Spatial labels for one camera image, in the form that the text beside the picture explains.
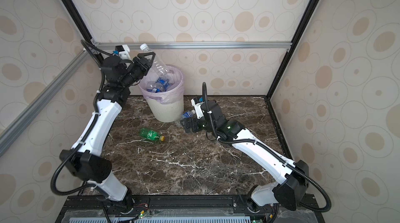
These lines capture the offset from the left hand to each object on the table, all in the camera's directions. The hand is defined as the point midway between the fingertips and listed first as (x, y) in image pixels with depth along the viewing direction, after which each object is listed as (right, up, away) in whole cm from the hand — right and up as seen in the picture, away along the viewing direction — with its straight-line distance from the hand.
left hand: (156, 52), depth 65 cm
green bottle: (-12, -39, +27) cm, 49 cm away
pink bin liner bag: (-3, -11, +34) cm, 36 cm away
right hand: (+13, -29, +7) cm, 32 cm away
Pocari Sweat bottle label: (-5, -7, +32) cm, 33 cm away
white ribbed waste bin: (-1, -26, +31) cm, 41 cm away
